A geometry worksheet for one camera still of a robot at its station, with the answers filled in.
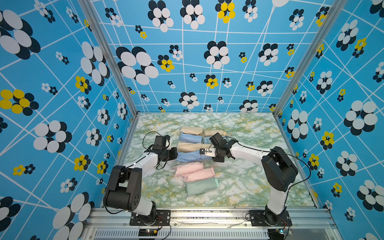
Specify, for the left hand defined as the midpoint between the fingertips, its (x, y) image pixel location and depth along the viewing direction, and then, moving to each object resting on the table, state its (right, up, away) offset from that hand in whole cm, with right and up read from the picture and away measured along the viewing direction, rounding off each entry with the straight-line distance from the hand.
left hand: (179, 152), depth 92 cm
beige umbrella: (+17, +4, +4) cm, 18 cm away
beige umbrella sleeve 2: (+6, +3, +4) cm, 7 cm away
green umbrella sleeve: (+11, -17, -12) cm, 24 cm away
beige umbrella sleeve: (+8, +14, +13) cm, 21 cm away
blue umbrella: (+16, -3, -1) cm, 17 cm away
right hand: (+25, 0, +3) cm, 25 cm away
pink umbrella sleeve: (+5, -8, -6) cm, 11 cm away
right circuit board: (+49, -34, -23) cm, 64 cm away
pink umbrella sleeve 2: (+18, -11, -8) cm, 22 cm away
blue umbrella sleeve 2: (+6, -3, -1) cm, 7 cm away
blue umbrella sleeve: (+4, +9, +8) cm, 12 cm away
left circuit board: (-13, -36, -20) cm, 43 cm away
